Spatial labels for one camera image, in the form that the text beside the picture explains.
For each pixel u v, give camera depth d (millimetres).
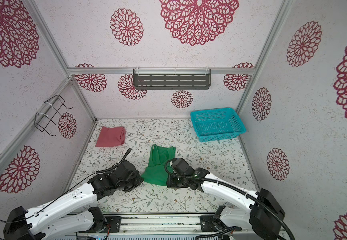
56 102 822
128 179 613
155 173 842
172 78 995
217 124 1170
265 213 398
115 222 760
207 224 772
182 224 755
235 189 462
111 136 1062
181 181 650
